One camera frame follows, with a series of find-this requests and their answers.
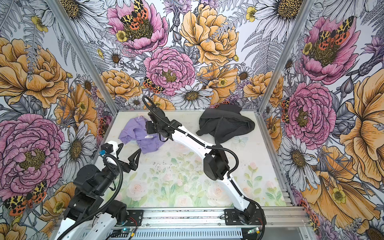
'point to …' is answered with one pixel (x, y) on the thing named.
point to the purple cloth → (135, 130)
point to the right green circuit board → (255, 230)
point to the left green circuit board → (125, 230)
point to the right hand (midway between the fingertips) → (150, 129)
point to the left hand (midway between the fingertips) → (132, 151)
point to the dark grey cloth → (224, 122)
